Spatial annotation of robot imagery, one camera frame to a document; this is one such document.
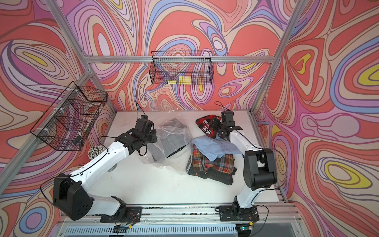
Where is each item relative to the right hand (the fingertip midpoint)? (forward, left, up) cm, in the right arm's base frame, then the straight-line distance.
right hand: (214, 127), depth 94 cm
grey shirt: (-1, +28, -7) cm, 29 cm away
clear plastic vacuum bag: (-17, +24, -11) cm, 31 cm away
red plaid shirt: (-22, -4, -5) cm, 23 cm away
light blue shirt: (-12, +4, -5) cm, 13 cm away
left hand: (-9, +36, +7) cm, 37 cm away
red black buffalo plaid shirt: (+11, +5, -9) cm, 15 cm away
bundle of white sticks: (-19, +66, +7) cm, 69 cm away
